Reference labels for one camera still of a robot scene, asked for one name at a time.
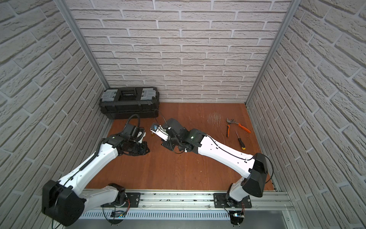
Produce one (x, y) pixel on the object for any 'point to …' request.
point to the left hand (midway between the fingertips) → (150, 148)
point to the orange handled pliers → (231, 121)
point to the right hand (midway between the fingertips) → (166, 135)
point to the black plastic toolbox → (122, 103)
